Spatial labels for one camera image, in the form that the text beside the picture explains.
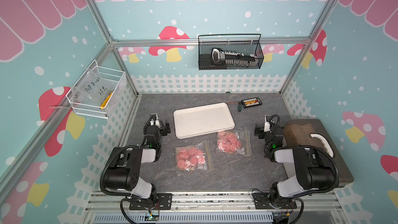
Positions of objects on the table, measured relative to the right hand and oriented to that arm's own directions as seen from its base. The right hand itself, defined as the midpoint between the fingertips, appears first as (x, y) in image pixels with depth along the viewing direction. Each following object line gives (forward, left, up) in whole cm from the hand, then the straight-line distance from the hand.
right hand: (264, 123), depth 94 cm
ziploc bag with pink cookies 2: (-19, +41, -5) cm, 45 cm away
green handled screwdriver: (+20, +11, -7) cm, 24 cm away
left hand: (0, +64, +1) cm, 64 cm away
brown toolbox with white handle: (-9, -17, +4) cm, 20 cm away
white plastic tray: (+10, +41, -11) cm, 44 cm away
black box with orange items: (+22, +2, -6) cm, 23 cm away
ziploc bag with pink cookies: (-10, +19, -5) cm, 22 cm away
